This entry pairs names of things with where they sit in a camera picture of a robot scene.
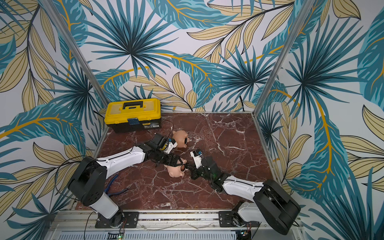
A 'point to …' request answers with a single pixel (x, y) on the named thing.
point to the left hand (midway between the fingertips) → (176, 164)
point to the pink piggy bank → (176, 171)
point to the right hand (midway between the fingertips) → (187, 165)
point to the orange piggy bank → (181, 137)
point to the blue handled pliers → (114, 193)
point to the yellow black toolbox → (133, 115)
